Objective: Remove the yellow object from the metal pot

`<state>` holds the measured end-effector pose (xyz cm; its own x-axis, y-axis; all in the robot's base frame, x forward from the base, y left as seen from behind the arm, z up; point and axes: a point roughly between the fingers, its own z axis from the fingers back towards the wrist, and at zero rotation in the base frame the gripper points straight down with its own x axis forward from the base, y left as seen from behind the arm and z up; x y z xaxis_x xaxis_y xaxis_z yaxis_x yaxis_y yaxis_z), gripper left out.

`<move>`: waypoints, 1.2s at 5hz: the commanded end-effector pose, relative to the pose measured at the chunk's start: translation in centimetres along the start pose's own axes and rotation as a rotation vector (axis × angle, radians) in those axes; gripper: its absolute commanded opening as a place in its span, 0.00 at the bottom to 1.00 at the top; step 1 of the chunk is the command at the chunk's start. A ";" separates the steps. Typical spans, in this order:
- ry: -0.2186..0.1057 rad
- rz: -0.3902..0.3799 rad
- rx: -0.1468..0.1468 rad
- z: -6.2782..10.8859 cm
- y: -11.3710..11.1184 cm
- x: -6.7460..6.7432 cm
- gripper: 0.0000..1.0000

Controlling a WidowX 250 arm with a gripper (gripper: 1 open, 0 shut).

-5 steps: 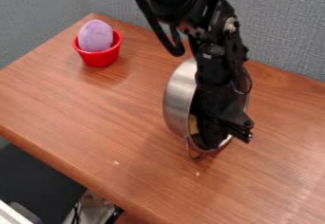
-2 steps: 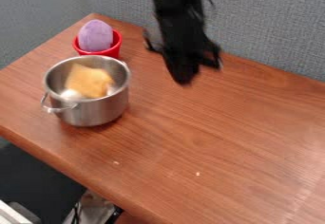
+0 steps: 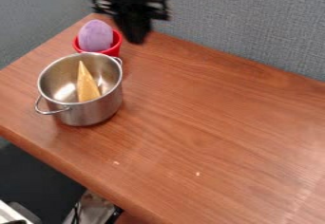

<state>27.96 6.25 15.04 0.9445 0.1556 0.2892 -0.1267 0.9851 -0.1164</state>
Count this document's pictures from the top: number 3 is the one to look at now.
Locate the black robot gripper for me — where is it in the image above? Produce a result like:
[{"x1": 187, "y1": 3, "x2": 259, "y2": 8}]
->
[{"x1": 90, "y1": 0, "x2": 170, "y2": 44}]

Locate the metal pot with handle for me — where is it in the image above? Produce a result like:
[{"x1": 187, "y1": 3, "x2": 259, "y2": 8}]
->
[{"x1": 35, "y1": 52, "x2": 123, "y2": 126}]

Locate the yellow cheese wedge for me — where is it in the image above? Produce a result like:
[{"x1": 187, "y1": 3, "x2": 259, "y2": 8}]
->
[{"x1": 76, "y1": 62, "x2": 100, "y2": 102}]

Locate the red cup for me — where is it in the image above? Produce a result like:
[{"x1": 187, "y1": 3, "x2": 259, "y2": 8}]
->
[{"x1": 72, "y1": 30, "x2": 123, "y2": 57}]

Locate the purple plush egg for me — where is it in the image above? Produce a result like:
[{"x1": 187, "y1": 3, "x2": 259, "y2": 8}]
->
[{"x1": 78, "y1": 20, "x2": 112, "y2": 51}]

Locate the grey equipment under table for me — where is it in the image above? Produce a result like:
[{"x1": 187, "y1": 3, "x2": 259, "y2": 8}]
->
[{"x1": 63, "y1": 191, "x2": 123, "y2": 224}]

